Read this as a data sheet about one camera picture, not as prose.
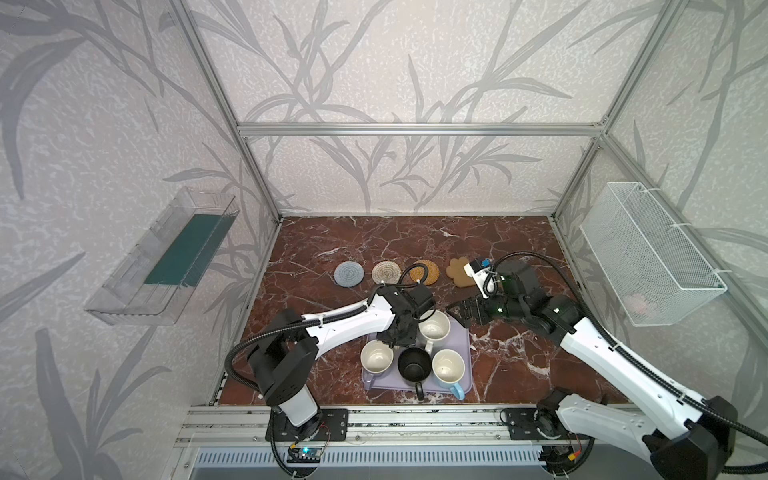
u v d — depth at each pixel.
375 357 0.84
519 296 0.56
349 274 1.02
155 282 0.63
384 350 0.81
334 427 0.74
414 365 0.82
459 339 0.88
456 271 0.51
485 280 0.65
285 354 0.44
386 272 1.03
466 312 0.64
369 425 0.75
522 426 0.74
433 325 0.89
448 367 0.81
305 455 0.72
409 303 0.61
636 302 0.72
